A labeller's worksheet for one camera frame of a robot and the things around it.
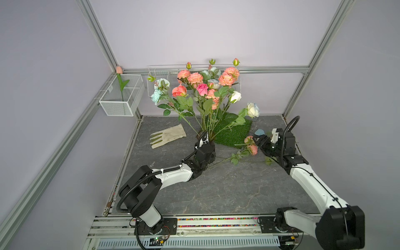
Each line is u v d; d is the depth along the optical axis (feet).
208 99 2.41
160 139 3.52
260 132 3.56
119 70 2.92
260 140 2.45
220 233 2.40
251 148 3.16
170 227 2.41
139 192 1.46
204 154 2.11
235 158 3.14
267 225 2.43
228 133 3.54
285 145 2.01
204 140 2.36
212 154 2.19
